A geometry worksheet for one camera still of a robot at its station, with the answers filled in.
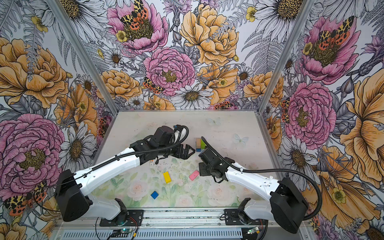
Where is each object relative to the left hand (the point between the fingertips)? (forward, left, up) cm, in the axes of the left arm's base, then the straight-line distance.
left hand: (186, 153), depth 76 cm
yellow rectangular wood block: (-5, +12, -19) cm, 23 cm away
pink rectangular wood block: (-3, -4, -19) cm, 20 cm away
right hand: (-5, -10, -13) cm, 17 cm away
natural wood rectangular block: (+15, -7, -13) cm, 21 cm away
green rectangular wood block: (+15, -10, -15) cm, 23 cm away
